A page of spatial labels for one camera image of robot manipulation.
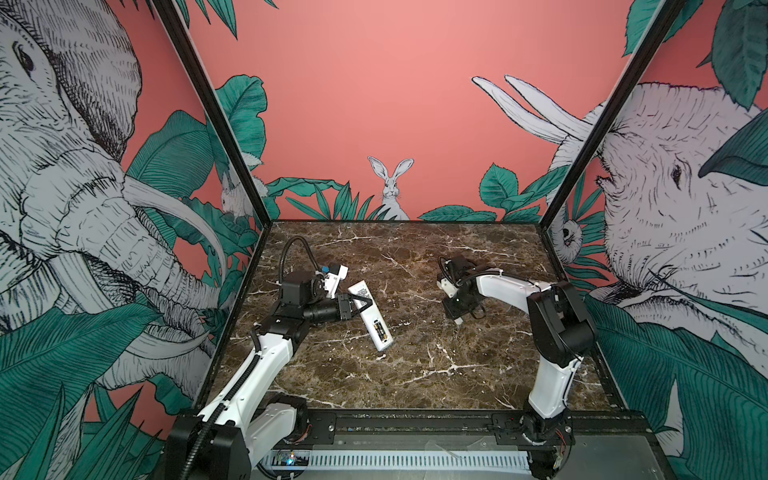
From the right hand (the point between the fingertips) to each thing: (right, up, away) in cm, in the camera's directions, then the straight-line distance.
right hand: (448, 308), depth 95 cm
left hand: (-24, +6, -21) cm, 32 cm away
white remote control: (-23, +2, -21) cm, 31 cm away
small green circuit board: (-42, -31, -25) cm, 58 cm away
